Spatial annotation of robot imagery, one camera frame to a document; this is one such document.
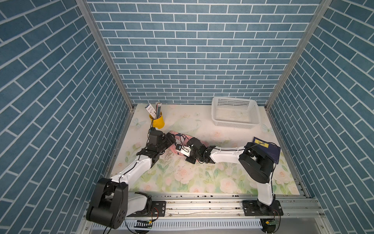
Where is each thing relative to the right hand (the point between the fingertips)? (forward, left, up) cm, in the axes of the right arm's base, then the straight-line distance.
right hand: (185, 153), depth 92 cm
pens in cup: (+26, +21, +15) cm, 37 cm away
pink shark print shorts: (+14, +5, -5) cm, 16 cm away
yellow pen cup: (+20, +22, +5) cm, 30 cm away
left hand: (+5, +6, +10) cm, 13 cm away
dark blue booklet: (+10, -54, -3) cm, 55 cm away
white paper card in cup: (+24, +26, +12) cm, 37 cm away
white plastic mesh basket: (+39, -36, -1) cm, 53 cm away
